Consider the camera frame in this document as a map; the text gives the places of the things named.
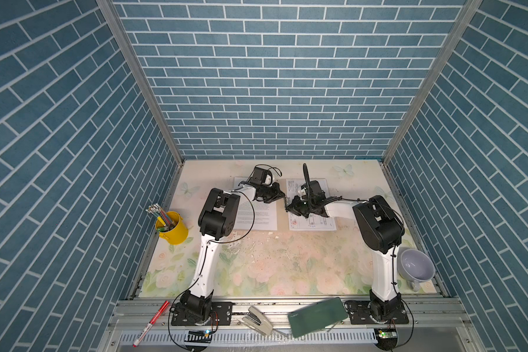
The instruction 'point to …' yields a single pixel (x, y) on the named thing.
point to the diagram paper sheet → (314, 222)
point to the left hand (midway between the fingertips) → (285, 194)
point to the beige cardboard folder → (282, 214)
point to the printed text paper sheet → (256, 215)
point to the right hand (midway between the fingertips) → (286, 209)
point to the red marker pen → (146, 330)
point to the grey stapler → (256, 320)
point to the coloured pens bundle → (157, 211)
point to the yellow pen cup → (175, 231)
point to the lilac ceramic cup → (414, 266)
